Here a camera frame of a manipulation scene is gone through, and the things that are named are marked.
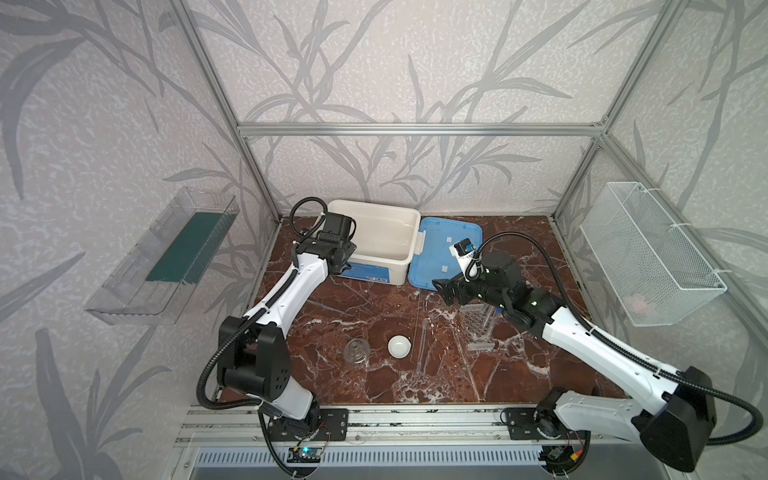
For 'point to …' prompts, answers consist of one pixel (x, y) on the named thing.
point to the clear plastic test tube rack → (475, 325)
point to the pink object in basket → (636, 303)
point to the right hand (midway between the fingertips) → (448, 264)
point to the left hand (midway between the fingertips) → (350, 241)
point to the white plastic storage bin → (388, 239)
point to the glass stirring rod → (415, 329)
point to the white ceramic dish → (399, 346)
